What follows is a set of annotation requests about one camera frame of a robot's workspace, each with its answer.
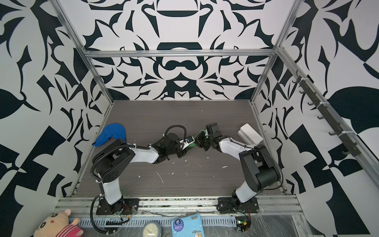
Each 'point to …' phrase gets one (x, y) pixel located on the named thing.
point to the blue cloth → (113, 130)
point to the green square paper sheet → (195, 144)
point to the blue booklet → (189, 226)
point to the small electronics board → (243, 225)
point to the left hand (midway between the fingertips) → (191, 141)
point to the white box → (251, 137)
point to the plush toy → (58, 224)
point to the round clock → (151, 229)
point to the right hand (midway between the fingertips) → (193, 139)
